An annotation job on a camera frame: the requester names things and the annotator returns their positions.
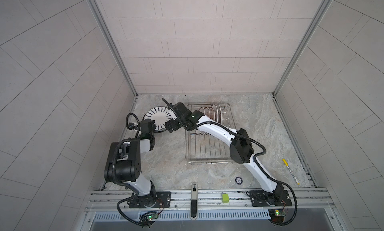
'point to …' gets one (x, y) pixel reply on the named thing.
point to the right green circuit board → (277, 215)
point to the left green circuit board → (152, 217)
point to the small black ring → (238, 180)
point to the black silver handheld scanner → (194, 207)
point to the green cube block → (225, 198)
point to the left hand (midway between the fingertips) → (151, 121)
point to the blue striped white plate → (160, 114)
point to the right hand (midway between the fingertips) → (170, 123)
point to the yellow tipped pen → (286, 163)
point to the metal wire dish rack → (202, 149)
